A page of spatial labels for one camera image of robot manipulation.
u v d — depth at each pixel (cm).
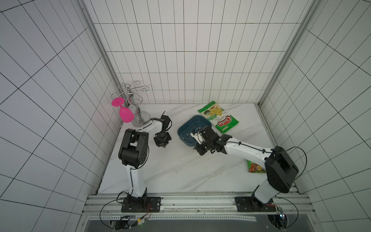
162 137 83
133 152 53
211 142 66
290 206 66
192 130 77
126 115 92
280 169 44
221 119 109
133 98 92
